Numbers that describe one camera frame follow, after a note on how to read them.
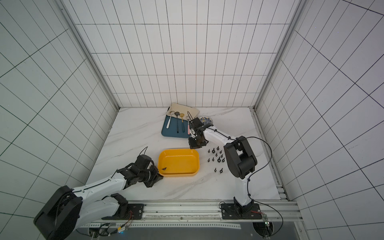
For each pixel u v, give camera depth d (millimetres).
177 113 1143
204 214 727
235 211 648
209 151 949
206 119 1059
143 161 681
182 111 1178
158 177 776
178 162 899
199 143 811
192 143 832
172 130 1067
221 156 923
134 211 725
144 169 698
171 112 1146
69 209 407
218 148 957
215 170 874
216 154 926
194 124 772
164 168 873
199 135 695
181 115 1143
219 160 902
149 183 756
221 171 863
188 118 1129
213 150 949
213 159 914
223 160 908
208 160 915
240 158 506
